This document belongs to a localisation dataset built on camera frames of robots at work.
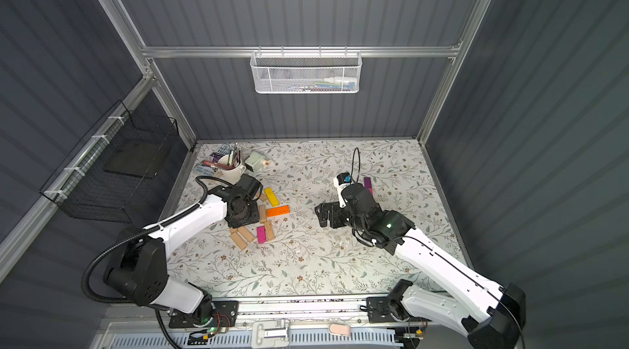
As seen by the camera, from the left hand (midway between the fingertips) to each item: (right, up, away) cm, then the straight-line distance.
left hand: (254, 221), depth 86 cm
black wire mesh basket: (-41, +17, -13) cm, 46 cm away
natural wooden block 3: (-5, -6, +5) cm, 9 cm away
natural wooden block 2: (+4, -5, +4) cm, 8 cm away
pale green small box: (-5, +21, +19) cm, 29 cm away
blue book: (-25, +17, +19) cm, 36 cm away
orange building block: (+7, +2, +9) cm, 12 cm away
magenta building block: (+2, -6, +4) cm, 7 cm away
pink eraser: (+29, -27, -17) cm, 43 cm away
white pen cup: (-12, +18, +10) cm, 24 cm away
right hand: (+27, +7, -13) cm, 31 cm away
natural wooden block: (-6, -8, +2) cm, 10 cm away
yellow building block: (+4, +7, +13) cm, 15 cm away
